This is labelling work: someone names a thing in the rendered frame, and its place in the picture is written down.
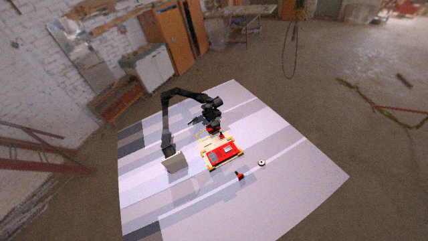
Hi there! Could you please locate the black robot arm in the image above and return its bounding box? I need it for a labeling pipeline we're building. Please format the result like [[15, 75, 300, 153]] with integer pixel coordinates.
[[160, 87, 223, 159]]

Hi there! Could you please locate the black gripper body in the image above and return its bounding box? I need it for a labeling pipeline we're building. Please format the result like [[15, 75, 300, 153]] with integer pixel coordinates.
[[202, 110, 220, 129]]

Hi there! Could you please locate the dark grey cylinder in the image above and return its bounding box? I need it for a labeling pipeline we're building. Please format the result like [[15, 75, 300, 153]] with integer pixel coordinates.
[[235, 171, 244, 181]]

